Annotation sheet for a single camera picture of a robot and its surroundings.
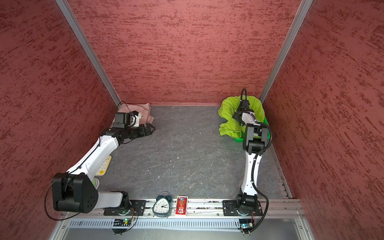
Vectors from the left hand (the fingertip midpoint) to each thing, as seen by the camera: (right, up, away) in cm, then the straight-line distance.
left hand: (149, 132), depth 85 cm
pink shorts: (-12, +16, +26) cm, 33 cm away
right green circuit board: (+52, -43, -14) cm, 69 cm away
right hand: (+60, +7, +25) cm, 66 cm away
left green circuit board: (-9, -43, -14) cm, 46 cm away
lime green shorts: (+52, +2, +11) cm, 53 cm away
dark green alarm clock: (+11, -35, -14) cm, 39 cm away
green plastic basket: (+56, -4, +5) cm, 56 cm away
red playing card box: (+20, -36, -11) cm, 43 cm away
